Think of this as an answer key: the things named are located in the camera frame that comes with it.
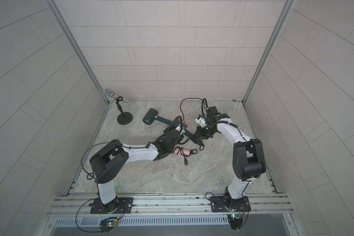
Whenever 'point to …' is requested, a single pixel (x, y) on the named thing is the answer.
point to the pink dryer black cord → (193, 151)
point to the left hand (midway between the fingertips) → (179, 127)
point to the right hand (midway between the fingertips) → (196, 135)
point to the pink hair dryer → (185, 152)
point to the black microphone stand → (125, 118)
